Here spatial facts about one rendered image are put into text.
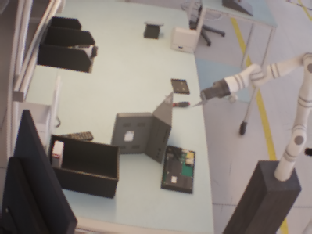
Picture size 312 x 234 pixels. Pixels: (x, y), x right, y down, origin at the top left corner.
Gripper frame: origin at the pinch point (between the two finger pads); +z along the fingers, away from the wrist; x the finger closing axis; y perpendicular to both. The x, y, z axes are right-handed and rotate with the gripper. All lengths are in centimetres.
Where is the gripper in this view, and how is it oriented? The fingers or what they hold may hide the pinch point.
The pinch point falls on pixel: (191, 106)
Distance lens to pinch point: 238.5
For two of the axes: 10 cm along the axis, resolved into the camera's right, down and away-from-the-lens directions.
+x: 1.1, -1.1, -9.9
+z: -9.2, 3.7, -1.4
